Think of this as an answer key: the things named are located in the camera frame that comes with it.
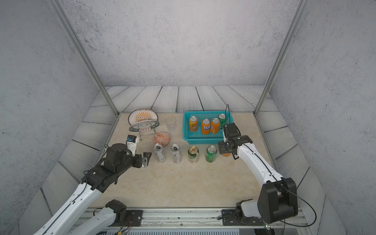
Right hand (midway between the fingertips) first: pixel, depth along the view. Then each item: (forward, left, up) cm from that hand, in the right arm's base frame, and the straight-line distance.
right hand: (228, 146), depth 85 cm
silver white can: (-5, +29, -3) cm, 30 cm away
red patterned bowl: (+13, +42, -10) cm, 45 cm away
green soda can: (-2, +10, -4) cm, 11 cm away
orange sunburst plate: (+23, +54, +3) cm, 59 cm away
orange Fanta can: (+18, +12, -4) cm, 22 cm away
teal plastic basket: (+15, +17, -13) cm, 26 cm away
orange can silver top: (+19, +5, -5) cm, 21 cm away
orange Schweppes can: (-2, 0, -7) cm, 7 cm away
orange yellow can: (+20, +20, -4) cm, 29 cm away
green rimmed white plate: (+19, +55, -4) cm, 58 cm away
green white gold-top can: (-2, +20, -4) cm, 20 cm away
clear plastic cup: (+25, +37, -8) cm, 45 cm away
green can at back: (+25, 0, -3) cm, 25 cm away
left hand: (-8, +44, +8) cm, 45 cm away
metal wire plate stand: (+20, +55, -13) cm, 60 cm away
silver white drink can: (-3, +39, -1) cm, 40 cm away
